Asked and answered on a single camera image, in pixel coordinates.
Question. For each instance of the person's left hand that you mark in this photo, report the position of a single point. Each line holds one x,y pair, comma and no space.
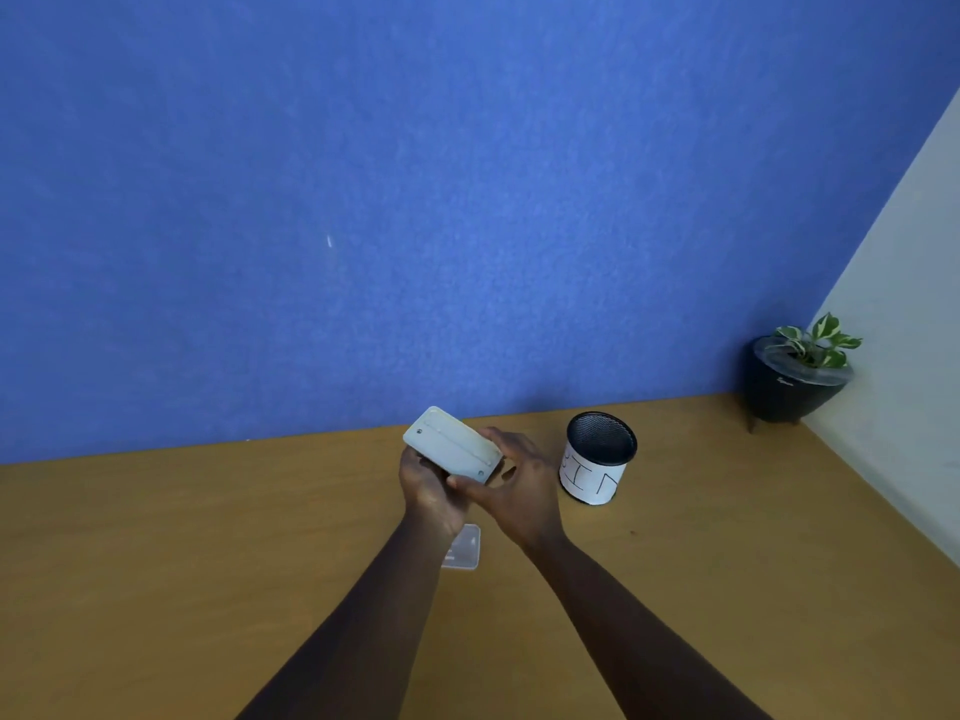
431,498

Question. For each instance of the person's right hand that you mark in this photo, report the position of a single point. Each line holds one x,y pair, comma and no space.
525,494

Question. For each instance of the translucent plastic tray cover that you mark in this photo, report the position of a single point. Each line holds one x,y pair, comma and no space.
465,551

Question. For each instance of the black mesh cup white label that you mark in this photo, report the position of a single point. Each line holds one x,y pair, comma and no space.
592,479

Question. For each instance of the person's left forearm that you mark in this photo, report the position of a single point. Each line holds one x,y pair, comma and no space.
360,629

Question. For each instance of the person's right forearm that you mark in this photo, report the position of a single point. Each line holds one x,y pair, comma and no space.
645,637

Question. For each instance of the black plant pot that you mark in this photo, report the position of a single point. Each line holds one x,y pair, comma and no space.
784,393

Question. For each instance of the wooden table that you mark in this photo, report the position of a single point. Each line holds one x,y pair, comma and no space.
150,562

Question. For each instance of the green white leafy plant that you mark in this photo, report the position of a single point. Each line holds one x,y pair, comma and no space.
821,341

